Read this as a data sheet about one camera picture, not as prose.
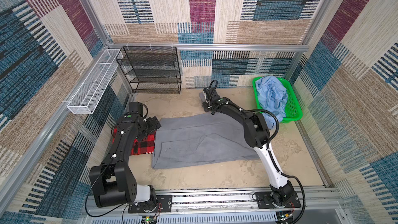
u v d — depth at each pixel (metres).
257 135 0.65
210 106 0.83
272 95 1.05
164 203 0.73
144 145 0.89
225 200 0.76
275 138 0.94
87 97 0.71
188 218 0.78
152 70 1.11
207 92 0.87
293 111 1.01
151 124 0.76
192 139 0.95
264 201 0.73
